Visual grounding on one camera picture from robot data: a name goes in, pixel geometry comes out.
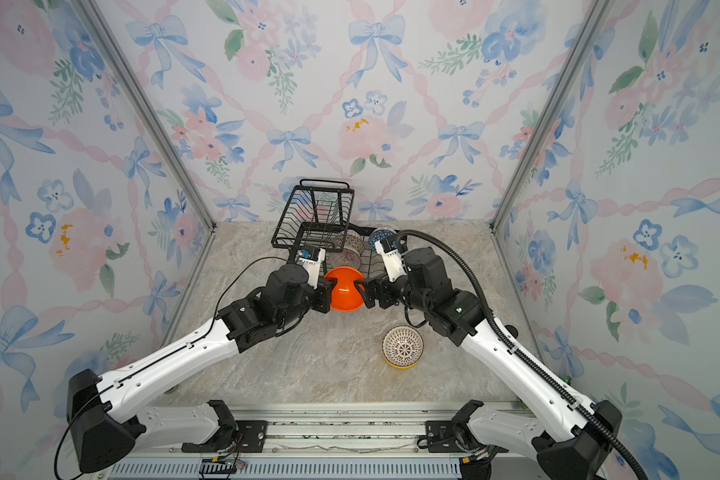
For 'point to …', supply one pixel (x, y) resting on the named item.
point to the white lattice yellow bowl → (402, 347)
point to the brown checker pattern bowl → (354, 241)
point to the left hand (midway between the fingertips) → (336, 278)
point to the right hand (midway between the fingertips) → (370, 274)
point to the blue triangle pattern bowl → (379, 234)
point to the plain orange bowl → (346, 296)
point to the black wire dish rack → (317, 213)
